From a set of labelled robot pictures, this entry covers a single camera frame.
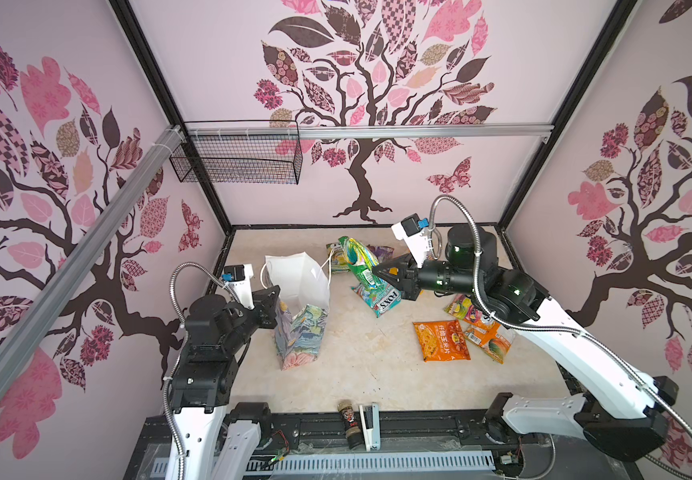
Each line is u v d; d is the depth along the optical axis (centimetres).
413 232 50
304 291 90
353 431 71
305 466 70
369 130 92
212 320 46
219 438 45
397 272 54
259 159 79
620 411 39
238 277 54
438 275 50
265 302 56
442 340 88
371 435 71
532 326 42
